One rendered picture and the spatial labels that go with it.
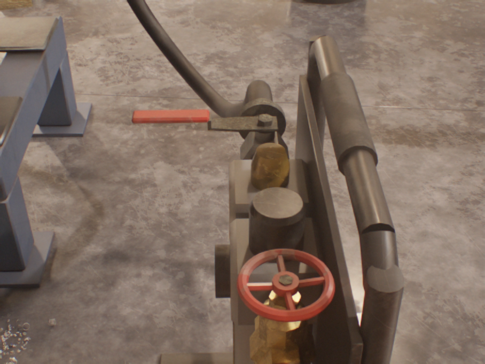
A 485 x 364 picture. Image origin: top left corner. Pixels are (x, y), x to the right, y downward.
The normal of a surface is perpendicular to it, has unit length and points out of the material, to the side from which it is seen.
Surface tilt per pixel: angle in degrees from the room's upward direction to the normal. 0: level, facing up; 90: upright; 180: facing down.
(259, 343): 60
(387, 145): 0
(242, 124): 0
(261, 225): 90
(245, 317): 90
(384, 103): 0
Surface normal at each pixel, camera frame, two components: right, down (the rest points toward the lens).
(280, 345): -0.36, 0.56
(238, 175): 0.00, -0.80
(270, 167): -0.10, 0.33
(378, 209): 0.26, -0.77
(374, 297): -0.69, 0.41
